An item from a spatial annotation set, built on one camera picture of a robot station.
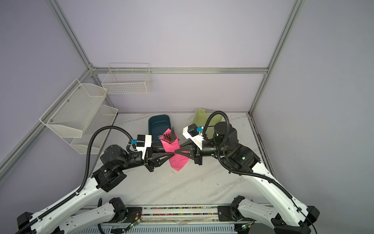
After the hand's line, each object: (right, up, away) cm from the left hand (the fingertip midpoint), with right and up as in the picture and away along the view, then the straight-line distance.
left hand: (172, 150), depth 53 cm
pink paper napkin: (+2, -4, +2) cm, 5 cm away
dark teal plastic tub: (-19, +10, +57) cm, 61 cm away
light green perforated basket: (+15, +15, +62) cm, 65 cm away
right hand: (+1, 0, 0) cm, 1 cm away
